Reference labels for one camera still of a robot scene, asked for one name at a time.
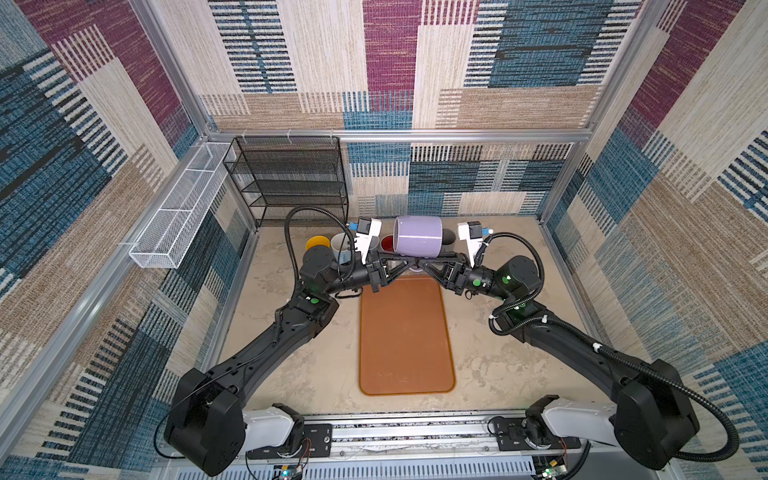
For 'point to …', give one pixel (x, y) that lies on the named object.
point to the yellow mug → (317, 241)
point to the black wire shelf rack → (290, 179)
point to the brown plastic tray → (404, 340)
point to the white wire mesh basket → (167, 238)
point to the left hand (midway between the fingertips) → (415, 261)
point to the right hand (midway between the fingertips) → (418, 266)
